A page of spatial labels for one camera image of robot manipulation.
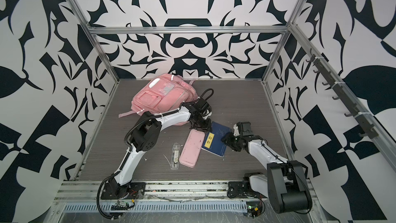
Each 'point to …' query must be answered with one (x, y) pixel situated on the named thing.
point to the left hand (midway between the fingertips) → (212, 128)
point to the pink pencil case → (191, 149)
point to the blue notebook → (212, 141)
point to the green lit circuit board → (254, 208)
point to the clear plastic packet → (175, 156)
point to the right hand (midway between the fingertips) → (224, 139)
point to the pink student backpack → (162, 94)
